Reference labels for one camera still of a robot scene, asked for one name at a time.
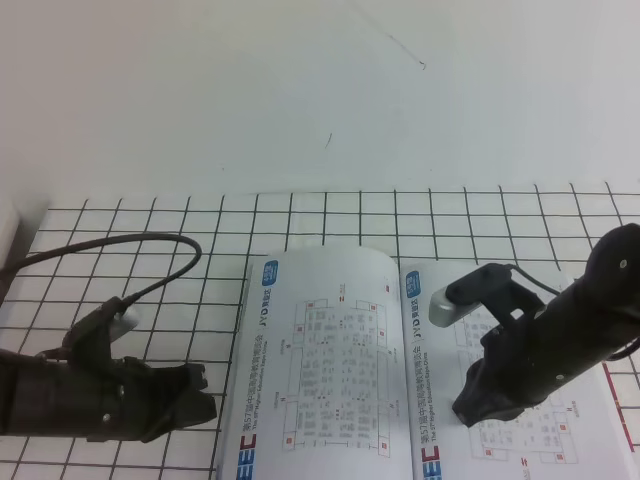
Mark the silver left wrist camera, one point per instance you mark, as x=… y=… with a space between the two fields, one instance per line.
x=123 y=323

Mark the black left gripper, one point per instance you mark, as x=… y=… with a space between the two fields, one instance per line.
x=125 y=399

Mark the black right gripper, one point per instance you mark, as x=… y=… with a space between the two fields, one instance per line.
x=522 y=365

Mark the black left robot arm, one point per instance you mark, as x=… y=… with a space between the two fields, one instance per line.
x=31 y=393

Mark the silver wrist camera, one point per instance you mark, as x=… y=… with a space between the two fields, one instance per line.
x=443 y=312
x=123 y=323

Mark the white black-grid tablecloth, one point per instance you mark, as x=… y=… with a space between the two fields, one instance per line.
x=190 y=308

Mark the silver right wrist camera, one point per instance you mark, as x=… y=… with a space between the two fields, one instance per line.
x=443 y=312

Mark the white show catalogue book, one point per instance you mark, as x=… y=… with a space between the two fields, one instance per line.
x=336 y=393

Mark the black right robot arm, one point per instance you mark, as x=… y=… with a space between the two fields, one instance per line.
x=609 y=286

